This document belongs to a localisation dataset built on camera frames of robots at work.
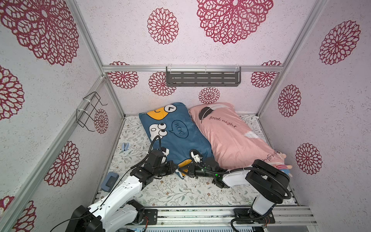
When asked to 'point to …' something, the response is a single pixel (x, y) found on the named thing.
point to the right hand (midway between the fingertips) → (178, 170)
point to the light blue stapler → (125, 146)
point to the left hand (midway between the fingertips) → (178, 167)
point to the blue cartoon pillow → (178, 132)
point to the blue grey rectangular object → (109, 181)
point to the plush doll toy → (280, 165)
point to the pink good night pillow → (232, 142)
